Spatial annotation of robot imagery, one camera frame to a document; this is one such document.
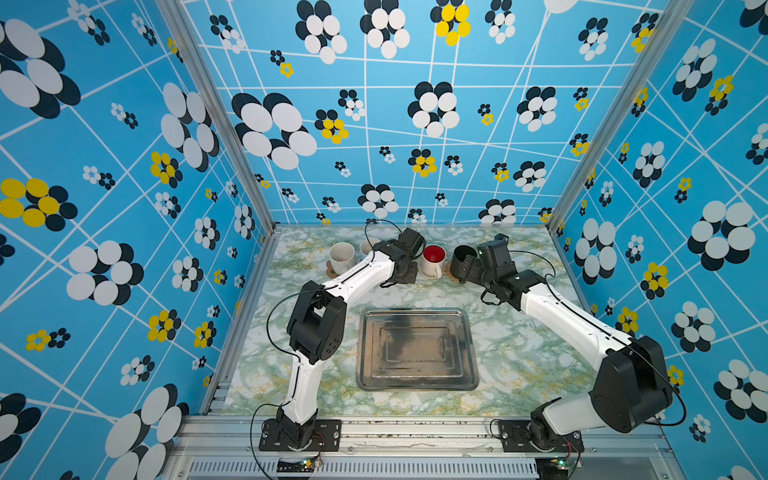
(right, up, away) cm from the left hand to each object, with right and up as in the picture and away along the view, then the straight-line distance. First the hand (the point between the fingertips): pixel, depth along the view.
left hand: (406, 274), depth 94 cm
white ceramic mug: (-22, +6, +8) cm, 24 cm away
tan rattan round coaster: (+16, 0, +10) cm, 18 cm away
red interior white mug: (+9, +4, +8) cm, 13 cm away
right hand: (+21, +2, -7) cm, 22 cm away
